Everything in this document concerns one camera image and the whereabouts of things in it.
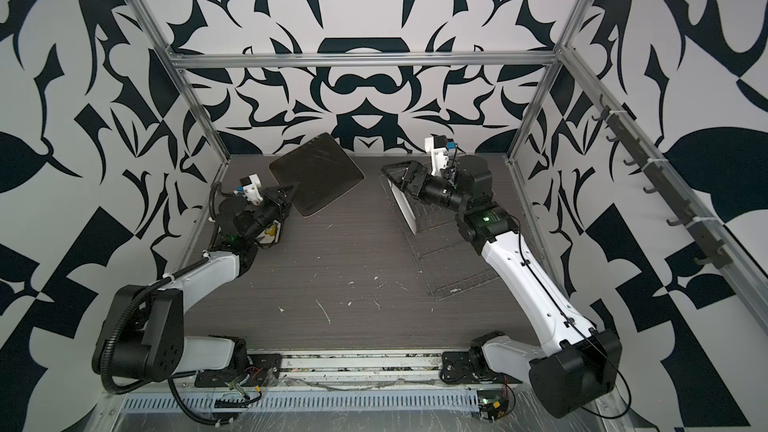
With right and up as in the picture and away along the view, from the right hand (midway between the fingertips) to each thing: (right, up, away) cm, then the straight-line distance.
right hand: (390, 175), depth 65 cm
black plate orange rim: (-19, +2, +21) cm, 28 cm away
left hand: (-24, 0, +15) cm, 28 cm away
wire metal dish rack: (+18, -25, +29) cm, 42 cm away
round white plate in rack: (+5, -8, +24) cm, 26 cm away
